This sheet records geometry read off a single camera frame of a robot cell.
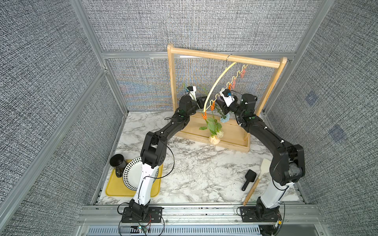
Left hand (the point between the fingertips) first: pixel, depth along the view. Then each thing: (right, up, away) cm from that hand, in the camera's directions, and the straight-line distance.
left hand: (211, 95), depth 88 cm
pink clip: (+12, +5, -3) cm, 13 cm away
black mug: (-57, -40, +1) cm, 69 cm away
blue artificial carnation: (+11, -14, +8) cm, 19 cm away
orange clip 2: (+9, +4, -5) cm, 11 cm away
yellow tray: (-32, -53, -6) cm, 62 cm away
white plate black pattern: (-48, -47, -1) cm, 67 cm away
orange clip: (0, -7, -6) cm, 10 cm away
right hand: (+4, 0, -7) cm, 8 cm away
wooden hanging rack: (+16, -22, +22) cm, 34 cm away
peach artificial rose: (-1, -18, -4) cm, 19 cm away
